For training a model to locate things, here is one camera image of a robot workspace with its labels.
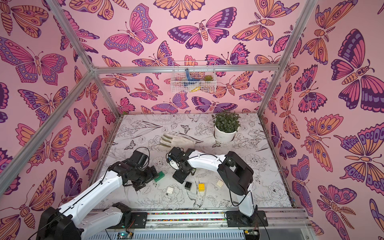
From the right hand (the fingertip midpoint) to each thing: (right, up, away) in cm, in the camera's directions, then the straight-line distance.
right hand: (182, 173), depth 88 cm
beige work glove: (-3, +18, +15) cm, 24 cm away
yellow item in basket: (+8, +49, -2) cm, 50 cm away
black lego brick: (+4, -5, -7) cm, 9 cm away
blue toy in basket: (+4, +58, +6) cm, 58 cm away
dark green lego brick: (-13, -1, -1) cm, 13 cm away
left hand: (-14, 0, -7) cm, 15 cm away
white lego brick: (-6, -7, -6) cm, 12 cm away
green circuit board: (-27, -25, -17) cm, 40 cm away
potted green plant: (+27, +29, +3) cm, 39 cm away
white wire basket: (+7, +59, +6) cm, 60 cm away
